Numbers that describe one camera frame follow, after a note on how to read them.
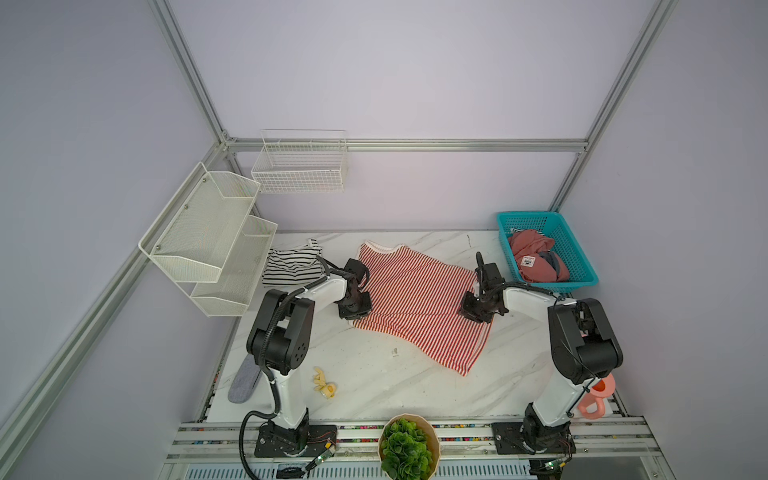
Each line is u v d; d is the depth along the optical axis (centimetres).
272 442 69
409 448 63
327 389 79
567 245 108
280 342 50
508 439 74
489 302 73
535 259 104
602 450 74
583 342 49
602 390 72
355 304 83
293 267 107
